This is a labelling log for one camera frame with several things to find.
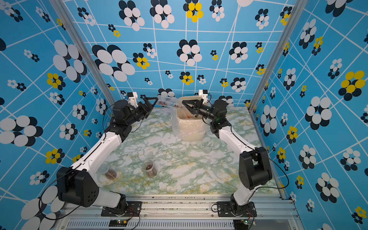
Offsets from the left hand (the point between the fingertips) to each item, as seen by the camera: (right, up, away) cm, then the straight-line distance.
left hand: (157, 101), depth 75 cm
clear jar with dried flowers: (-7, -38, +8) cm, 39 cm away
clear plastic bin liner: (+8, -12, +7) cm, 16 cm away
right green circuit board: (+42, -62, -5) cm, 75 cm away
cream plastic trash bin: (+19, -14, +4) cm, 24 cm away
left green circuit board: (-20, -63, -3) cm, 66 cm away
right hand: (+15, -1, -4) cm, 15 cm away
